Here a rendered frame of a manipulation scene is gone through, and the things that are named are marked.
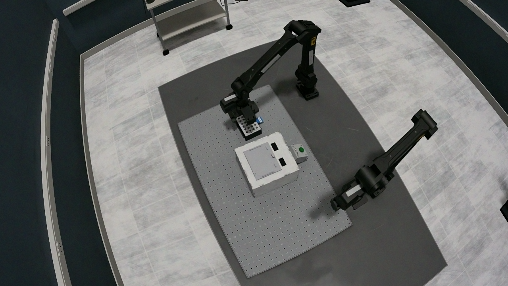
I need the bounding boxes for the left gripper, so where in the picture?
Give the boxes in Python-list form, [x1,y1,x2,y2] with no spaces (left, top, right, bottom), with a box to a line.
[341,179,368,210]

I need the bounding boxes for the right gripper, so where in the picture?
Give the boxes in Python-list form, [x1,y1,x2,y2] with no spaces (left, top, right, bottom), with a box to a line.
[228,99,259,123]

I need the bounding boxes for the grey rectangular work mat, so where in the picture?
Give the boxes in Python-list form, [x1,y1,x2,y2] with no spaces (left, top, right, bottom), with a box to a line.
[178,84,352,278]

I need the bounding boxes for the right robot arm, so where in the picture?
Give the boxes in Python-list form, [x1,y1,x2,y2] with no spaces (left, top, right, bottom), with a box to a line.
[220,20,321,125]

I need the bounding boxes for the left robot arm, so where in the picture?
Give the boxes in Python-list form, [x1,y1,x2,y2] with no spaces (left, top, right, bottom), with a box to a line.
[330,109,438,212]

